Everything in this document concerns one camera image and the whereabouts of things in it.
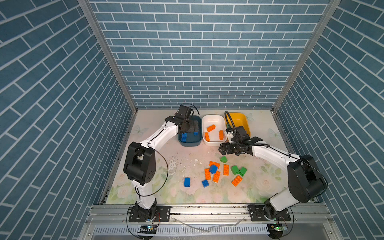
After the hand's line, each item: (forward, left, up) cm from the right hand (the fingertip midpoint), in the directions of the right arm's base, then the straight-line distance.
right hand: (224, 146), depth 90 cm
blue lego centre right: (-12, +6, -7) cm, 15 cm away
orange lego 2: (-11, -2, -8) cm, 14 cm away
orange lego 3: (-15, +9, -7) cm, 19 cm away
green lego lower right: (-12, -11, -7) cm, 18 cm away
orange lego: (-8, +6, -7) cm, 13 cm away
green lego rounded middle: (-5, -1, -8) cm, 9 cm away
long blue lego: (+8, +26, -2) cm, 27 cm away
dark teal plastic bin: (+10, +20, -6) cm, 24 cm away
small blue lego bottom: (-21, +10, -6) cm, 24 cm away
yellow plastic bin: (+29, -13, -7) cm, 33 cm away
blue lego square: (+12, +19, -4) cm, 22 cm away
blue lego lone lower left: (-21, +20, -6) cm, 30 cm away
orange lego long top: (+13, +1, -6) cm, 14 cm away
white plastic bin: (+23, +10, -3) cm, 25 cm away
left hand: (+8, +21, +7) cm, 23 cm away
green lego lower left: (-10, -7, -9) cm, 16 cm away
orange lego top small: (+10, +11, -6) cm, 16 cm away
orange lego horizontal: (+19, +8, -6) cm, 21 cm away
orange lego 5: (-18, -8, -8) cm, 21 cm away
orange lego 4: (-16, +4, -8) cm, 19 cm away
